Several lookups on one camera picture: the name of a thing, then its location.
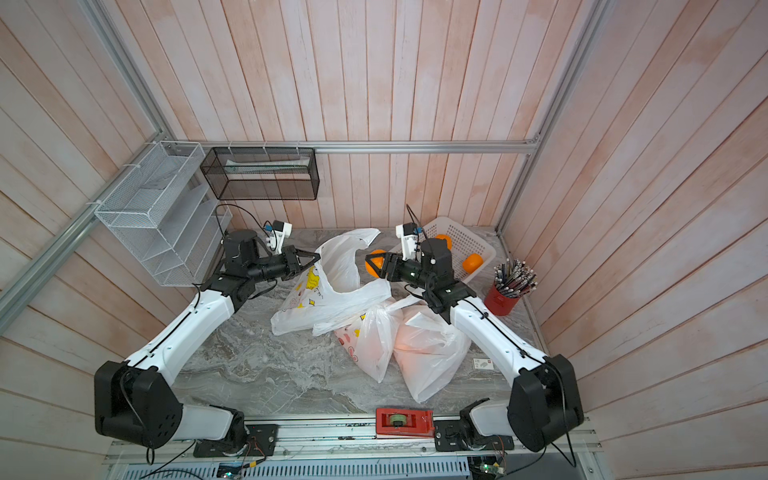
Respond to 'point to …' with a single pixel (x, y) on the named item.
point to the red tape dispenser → (405, 422)
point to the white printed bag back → (330, 287)
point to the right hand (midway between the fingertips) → (372, 258)
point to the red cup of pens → (512, 280)
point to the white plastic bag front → (429, 351)
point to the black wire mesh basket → (262, 173)
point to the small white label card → (483, 364)
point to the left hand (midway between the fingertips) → (320, 261)
